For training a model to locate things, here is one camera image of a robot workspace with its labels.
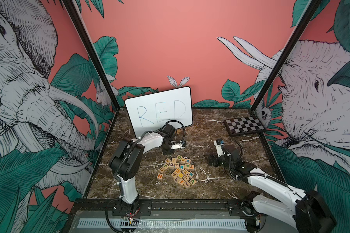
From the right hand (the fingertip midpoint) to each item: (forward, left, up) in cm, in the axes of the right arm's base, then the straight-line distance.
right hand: (209, 151), depth 85 cm
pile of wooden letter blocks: (-9, +15, -6) cm, 19 cm away
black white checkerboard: (+26, -30, -8) cm, 41 cm away
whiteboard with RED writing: (+20, +36, +13) cm, 43 cm away
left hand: (+8, +23, -7) cm, 26 cm away
